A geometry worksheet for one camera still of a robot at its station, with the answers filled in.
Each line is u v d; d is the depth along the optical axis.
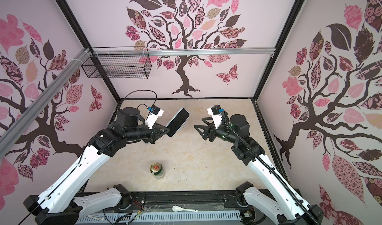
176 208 0.71
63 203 0.39
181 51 0.92
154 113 0.56
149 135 0.57
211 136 0.58
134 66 0.79
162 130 0.63
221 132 0.58
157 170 0.74
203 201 0.76
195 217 0.70
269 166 0.44
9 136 0.50
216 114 0.56
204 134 0.59
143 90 0.48
